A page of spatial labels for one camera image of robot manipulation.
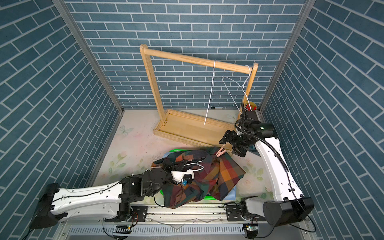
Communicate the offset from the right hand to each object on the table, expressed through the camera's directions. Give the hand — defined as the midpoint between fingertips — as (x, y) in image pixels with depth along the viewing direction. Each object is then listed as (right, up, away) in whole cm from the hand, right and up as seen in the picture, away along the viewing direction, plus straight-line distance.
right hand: (226, 145), depth 72 cm
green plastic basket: (-10, -23, -5) cm, 25 cm away
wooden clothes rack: (-13, +6, +40) cm, 43 cm away
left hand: (-19, -7, -3) cm, 20 cm away
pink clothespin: (-2, -4, +4) cm, 5 cm away
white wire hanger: (-5, +34, +41) cm, 53 cm away
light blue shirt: (+2, -23, -3) cm, 23 cm away
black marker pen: (+2, +23, +52) cm, 57 cm away
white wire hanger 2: (-15, -7, -6) cm, 17 cm away
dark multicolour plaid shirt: (-6, -13, -1) cm, 15 cm away
